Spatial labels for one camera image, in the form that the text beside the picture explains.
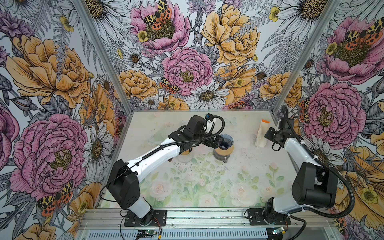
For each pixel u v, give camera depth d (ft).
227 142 2.93
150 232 2.33
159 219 2.41
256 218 2.42
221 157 3.01
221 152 2.85
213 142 2.28
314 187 1.45
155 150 1.64
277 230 2.35
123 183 1.38
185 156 3.16
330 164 2.49
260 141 3.27
